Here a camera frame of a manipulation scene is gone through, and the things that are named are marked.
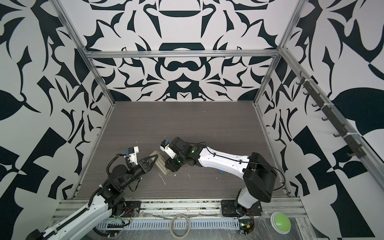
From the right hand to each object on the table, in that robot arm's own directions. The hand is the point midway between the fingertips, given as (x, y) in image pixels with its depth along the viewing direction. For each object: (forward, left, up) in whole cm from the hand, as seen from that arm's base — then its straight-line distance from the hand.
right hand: (169, 162), depth 78 cm
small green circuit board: (-26, -37, -13) cm, 47 cm away
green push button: (-25, -53, -12) cm, 60 cm away
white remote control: (0, +4, +1) cm, 4 cm away
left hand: (+2, +5, +5) cm, 7 cm away
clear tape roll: (-30, -5, -11) cm, 32 cm away
